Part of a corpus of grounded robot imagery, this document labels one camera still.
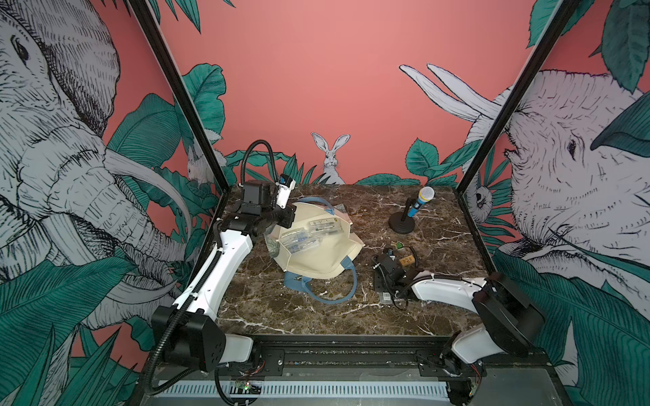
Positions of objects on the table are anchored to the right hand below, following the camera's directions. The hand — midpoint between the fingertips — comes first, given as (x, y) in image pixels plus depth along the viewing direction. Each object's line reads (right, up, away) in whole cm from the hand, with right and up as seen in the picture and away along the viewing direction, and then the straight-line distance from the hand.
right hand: (377, 276), depth 92 cm
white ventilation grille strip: (-20, -27, -22) cm, 40 cm away
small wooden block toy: (+13, +5, +6) cm, 15 cm away
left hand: (-28, +27, -13) cm, 41 cm away
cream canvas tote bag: (-23, +8, +4) cm, 25 cm away
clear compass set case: (-30, +13, +4) cm, 33 cm away
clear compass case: (-19, +18, +6) cm, 27 cm away
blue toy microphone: (+17, +30, -4) cm, 35 cm away
